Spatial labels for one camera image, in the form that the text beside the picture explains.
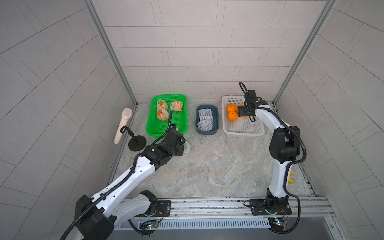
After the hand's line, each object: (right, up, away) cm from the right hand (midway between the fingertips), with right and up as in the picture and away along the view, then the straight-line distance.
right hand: (243, 109), depth 99 cm
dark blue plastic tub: (-18, -2, +8) cm, 20 cm away
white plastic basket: (0, -12, +2) cm, 12 cm away
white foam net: (-25, -1, +6) cm, 26 cm away
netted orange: (-47, +3, +9) cm, 48 cm away
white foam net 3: (-26, -9, -3) cm, 27 cm away
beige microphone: (-66, -3, -25) cm, 71 cm away
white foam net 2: (-26, -6, +3) cm, 27 cm away
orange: (-7, +2, +9) cm, 11 cm away
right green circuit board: (+8, -53, -31) cm, 62 cm away
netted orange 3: (-7, -4, +3) cm, 9 cm away
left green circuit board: (-50, -52, -35) cm, 80 cm away
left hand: (-39, -19, -21) cm, 48 cm away
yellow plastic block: (+18, -38, -21) cm, 47 cm away
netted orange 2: (-56, -3, +5) cm, 56 cm away
